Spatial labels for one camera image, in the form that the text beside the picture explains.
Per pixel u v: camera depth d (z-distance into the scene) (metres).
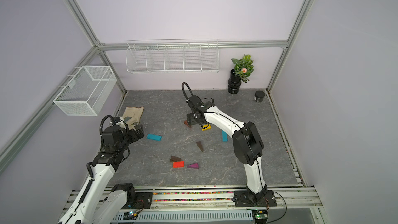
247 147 0.53
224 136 0.94
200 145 0.91
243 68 0.96
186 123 1.01
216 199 0.75
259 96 1.12
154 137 0.94
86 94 0.83
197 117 0.67
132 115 1.06
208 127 0.73
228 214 0.71
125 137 0.68
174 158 0.86
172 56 0.99
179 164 0.86
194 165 0.83
